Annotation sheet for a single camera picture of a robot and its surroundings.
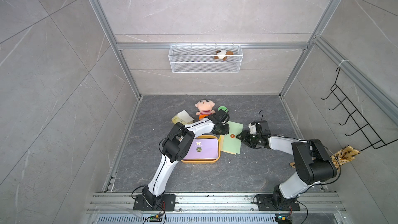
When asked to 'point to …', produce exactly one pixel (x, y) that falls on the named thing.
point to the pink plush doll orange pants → (205, 107)
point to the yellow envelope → (221, 142)
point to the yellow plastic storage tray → (205, 162)
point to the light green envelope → (231, 143)
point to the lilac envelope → (203, 149)
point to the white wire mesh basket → (205, 58)
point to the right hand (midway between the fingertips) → (239, 137)
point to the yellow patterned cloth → (344, 154)
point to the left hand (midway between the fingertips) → (229, 129)
